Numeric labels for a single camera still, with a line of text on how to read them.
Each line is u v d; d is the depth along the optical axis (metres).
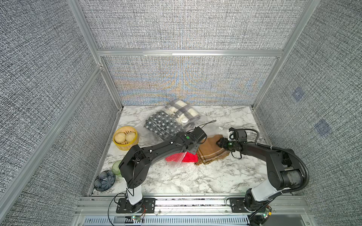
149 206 0.73
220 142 0.88
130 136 0.94
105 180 0.80
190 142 0.60
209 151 0.90
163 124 1.01
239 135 0.75
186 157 0.82
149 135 1.00
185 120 1.03
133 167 0.47
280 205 0.75
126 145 0.92
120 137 0.94
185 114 1.07
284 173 0.46
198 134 0.65
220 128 0.98
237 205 0.73
